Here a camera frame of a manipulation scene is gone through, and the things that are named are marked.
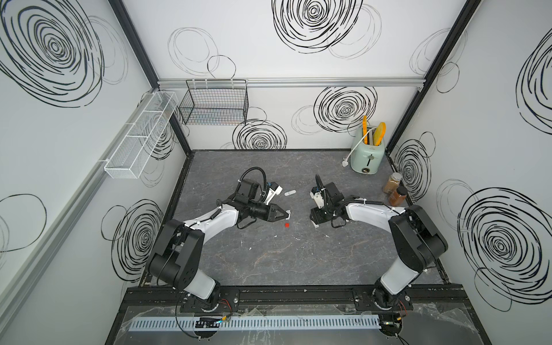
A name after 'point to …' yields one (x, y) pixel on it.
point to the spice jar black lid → (402, 190)
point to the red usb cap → (287, 225)
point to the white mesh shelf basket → (126, 161)
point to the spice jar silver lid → (397, 176)
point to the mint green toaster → (367, 158)
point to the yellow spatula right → (379, 134)
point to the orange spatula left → (364, 129)
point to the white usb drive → (290, 192)
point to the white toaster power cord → (346, 162)
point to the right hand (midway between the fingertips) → (315, 215)
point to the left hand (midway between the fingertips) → (285, 216)
